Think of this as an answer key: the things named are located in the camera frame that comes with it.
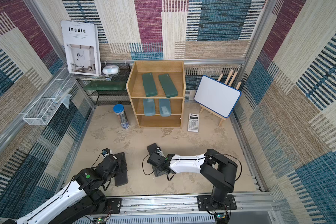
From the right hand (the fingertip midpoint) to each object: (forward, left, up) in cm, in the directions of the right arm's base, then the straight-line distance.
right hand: (161, 167), depth 87 cm
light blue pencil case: (+34, +8, +19) cm, 39 cm away
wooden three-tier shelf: (+51, -11, +35) cm, 63 cm away
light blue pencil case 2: (+33, -3, +19) cm, 38 cm away
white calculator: (+32, -23, +2) cm, 40 cm away
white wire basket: (+17, +58, +35) cm, 70 cm away
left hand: (-2, +22, +8) cm, 24 cm away
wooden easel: (+45, -45, +28) cm, 69 cm away
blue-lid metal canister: (+30, +27, +20) cm, 45 cm away
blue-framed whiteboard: (+42, -39, +19) cm, 61 cm away
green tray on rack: (+48, +38, +26) cm, 67 cm away
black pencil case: (+12, +7, +1) cm, 14 cm away
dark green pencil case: (+39, +6, +33) cm, 51 cm away
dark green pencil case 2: (+39, -5, +32) cm, 51 cm away
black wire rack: (+57, +43, +7) cm, 72 cm away
